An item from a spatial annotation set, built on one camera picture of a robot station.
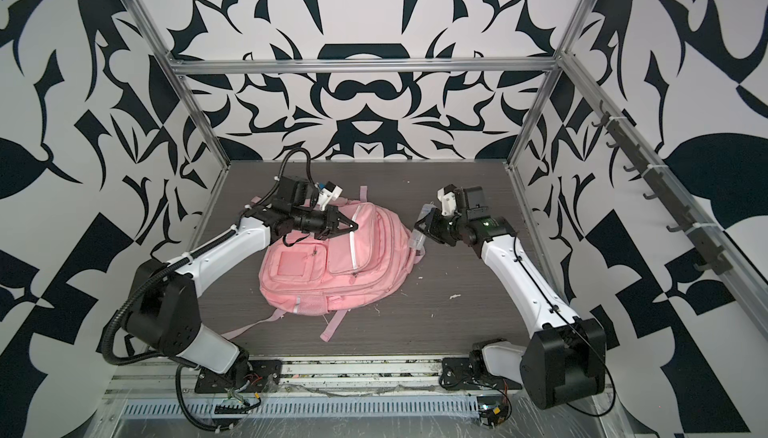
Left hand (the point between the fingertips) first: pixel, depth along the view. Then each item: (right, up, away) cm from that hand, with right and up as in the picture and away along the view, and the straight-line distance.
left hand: (360, 222), depth 78 cm
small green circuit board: (+32, -43, -7) cm, 54 cm away
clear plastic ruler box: (+15, -5, -1) cm, 16 cm away
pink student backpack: (-2, -12, -1) cm, 13 cm away
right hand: (+15, 0, +1) cm, 15 cm away
